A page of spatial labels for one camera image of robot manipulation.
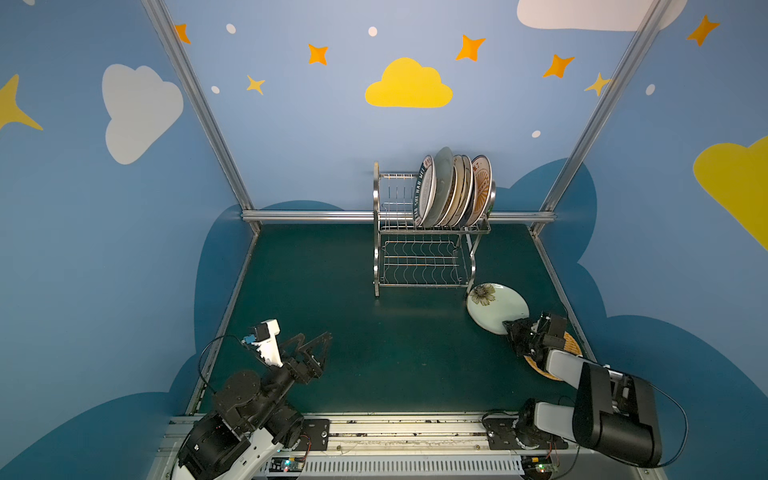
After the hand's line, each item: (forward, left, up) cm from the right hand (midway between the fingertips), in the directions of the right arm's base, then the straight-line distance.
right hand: (508, 319), depth 93 cm
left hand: (-20, +51, +24) cm, 60 cm away
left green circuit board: (-41, +60, -2) cm, 73 cm away
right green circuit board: (-38, 0, -2) cm, 38 cm away
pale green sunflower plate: (+7, +4, -2) cm, 8 cm away
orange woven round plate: (-7, -18, -2) cm, 19 cm away
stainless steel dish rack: (+23, +33, +2) cm, 40 cm away
